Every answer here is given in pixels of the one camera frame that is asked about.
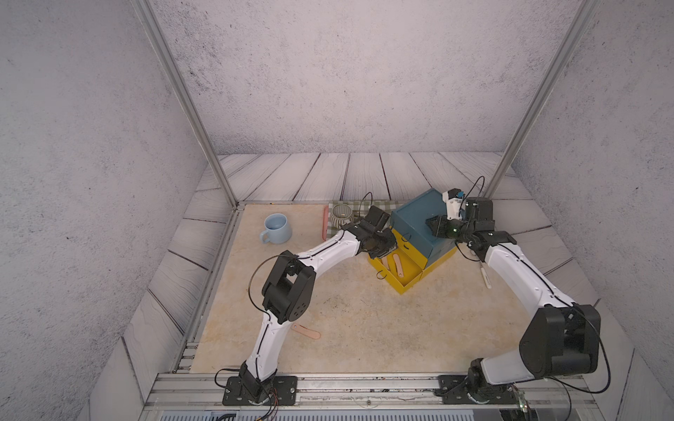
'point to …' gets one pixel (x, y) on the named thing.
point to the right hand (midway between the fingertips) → (429, 224)
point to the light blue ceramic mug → (277, 229)
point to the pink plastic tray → (325, 223)
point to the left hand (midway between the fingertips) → (404, 248)
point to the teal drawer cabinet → (410, 219)
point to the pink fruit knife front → (311, 333)
